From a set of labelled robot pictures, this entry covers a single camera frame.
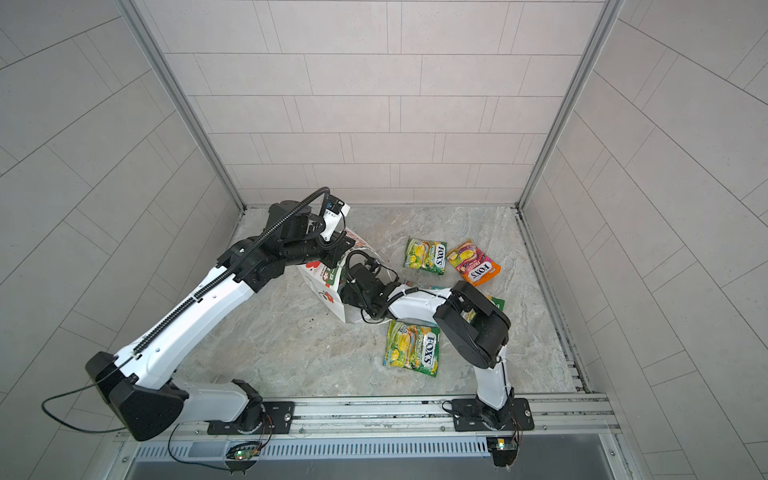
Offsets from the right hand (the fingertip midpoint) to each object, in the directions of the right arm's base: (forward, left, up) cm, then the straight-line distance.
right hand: (342, 296), depth 89 cm
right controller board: (-39, -39, -6) cm, 55 cm away
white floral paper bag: (-3, +2, +14) cm, 14 cm away
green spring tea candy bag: (+14, -27, -1) cm, 30 cm away
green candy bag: (-15, -20, -2) cm, 26 cm away
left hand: (-1, -9, +27) cm, 28 cm away
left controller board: (-37, +18, 0) cm, 41 cm away
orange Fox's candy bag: (+11, -41, -1) cm, 43 cm away
